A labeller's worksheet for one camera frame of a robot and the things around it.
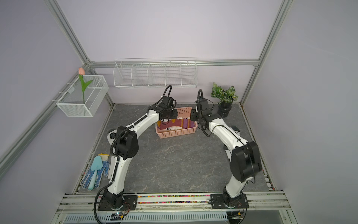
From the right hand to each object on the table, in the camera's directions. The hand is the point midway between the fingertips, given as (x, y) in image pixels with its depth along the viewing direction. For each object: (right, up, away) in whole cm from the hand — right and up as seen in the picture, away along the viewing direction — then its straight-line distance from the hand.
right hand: (195, 112), depth 87 cm
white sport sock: (-53, -35, -1) cm, 64 cm away
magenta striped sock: (-8, -8, +16) cm, 19 cm away
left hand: (-12, -1, +10) cm, 16 cm away
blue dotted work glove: (-65, -41, -7) cm, 77 cm away
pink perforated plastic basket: (-9, 0, +25) cm, 26 cm away
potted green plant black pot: (+21, +10, +6) cm, 24 cm away
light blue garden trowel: (-62, -33, 0) cm, 71 cm away
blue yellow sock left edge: (-60, -30, +4) cm, 67 cm away
